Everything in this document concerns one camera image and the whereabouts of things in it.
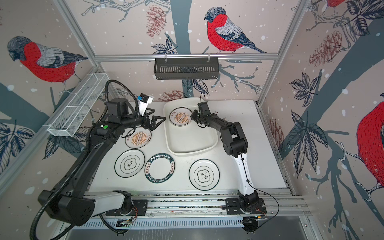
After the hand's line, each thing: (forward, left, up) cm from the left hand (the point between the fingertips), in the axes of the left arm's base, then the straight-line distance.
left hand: (157, 113), depth 70 cm
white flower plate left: (-10, +23, -35) cm, 43 cm away
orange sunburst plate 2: (+7, +20, -34) cm, 40 cm away
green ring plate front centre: (-13, +4, -33) cm, 36 cm away
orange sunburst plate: (+25, -6, -32) cm, 41 cm away
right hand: (+22, -15, -29) cm, 39 cm away
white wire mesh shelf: (+1, +44, -4) cm, 44 cm away
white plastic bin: (+7, -15, -35) cm, 38 cm away
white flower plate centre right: (-18, -23, -34) cm, 44 cm away
